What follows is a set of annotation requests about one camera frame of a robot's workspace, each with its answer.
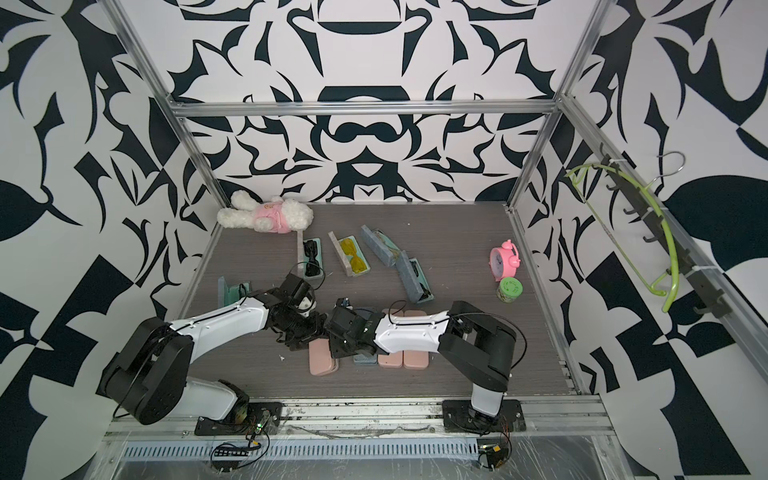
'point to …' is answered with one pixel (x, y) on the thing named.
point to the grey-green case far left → (233, 294)
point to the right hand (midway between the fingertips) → (330, 344)
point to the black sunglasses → (312, 267)
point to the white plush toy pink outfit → (277, 216)
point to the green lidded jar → (509, 289)
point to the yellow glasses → (357, 264)
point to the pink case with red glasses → (320, 361)
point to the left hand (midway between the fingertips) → (324, 334)
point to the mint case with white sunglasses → (361, 359)
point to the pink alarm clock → (504, 260)
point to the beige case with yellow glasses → (345, 259)
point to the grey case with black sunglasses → (317, 282)
